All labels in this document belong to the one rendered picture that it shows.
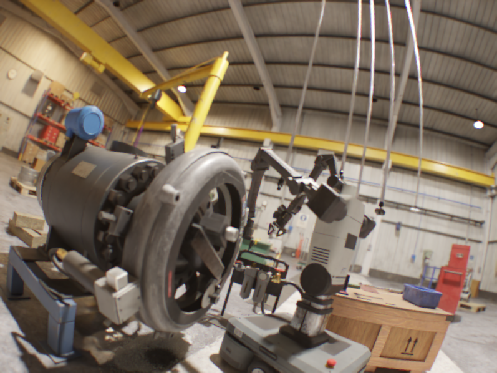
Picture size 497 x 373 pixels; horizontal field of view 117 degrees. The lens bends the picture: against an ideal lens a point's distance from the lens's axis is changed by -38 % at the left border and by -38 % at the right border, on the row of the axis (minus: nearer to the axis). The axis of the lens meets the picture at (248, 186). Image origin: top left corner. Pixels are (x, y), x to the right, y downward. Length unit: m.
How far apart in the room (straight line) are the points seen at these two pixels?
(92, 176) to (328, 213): 0.95
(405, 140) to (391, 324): 12.08
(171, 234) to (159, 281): 0.14
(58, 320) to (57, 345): 0.12
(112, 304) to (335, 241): 0.88
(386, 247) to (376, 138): 5.40
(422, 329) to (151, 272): 1.61
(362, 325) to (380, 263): 10.12
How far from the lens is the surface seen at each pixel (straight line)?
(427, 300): 1.93
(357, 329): 1.66
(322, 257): 1.13
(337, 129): 13.08
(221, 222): 0.78
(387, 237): 11.78
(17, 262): 1.31
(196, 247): 0.76
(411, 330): 1.78
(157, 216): 0.65
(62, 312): 0.99
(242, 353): 1.24
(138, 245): 0.66
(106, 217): 0.65
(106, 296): 0.65
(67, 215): 1.12
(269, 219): 7.46
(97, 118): 1.29
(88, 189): 1.02
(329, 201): 0.97
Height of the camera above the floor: 0.72
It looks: 9 degrees up
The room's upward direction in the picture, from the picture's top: 17 degrees clockwise
